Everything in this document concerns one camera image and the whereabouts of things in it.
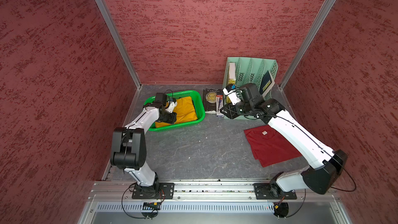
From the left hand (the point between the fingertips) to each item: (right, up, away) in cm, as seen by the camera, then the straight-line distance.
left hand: (173, 121), depth 92 cm
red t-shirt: (+57, -14, -4) cm, 59 cm away
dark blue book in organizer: (+62, +24, +11) cm, 68 cm away
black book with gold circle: (+23, +13, +18) cm, 32 cm away
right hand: (+28, +7, -18) cm, 34 cm away
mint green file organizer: (+47, +34, +17) cm, 60 cm away
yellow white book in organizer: (+36, +28, -2) cm, 45 cm away
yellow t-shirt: (+6, +6, +11) cm, 13 cm away
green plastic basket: (+15, +11, +11) cm, 22 cm away
